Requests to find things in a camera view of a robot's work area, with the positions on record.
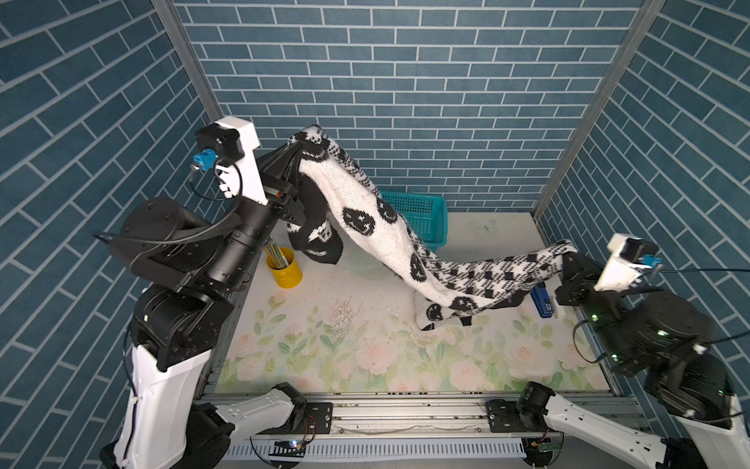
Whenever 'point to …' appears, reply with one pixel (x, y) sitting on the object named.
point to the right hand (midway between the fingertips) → (564, 255)
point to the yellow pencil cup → (289, 277)
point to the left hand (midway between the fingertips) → (311, 144)
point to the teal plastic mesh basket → (427, 215)
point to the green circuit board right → (550, 447)
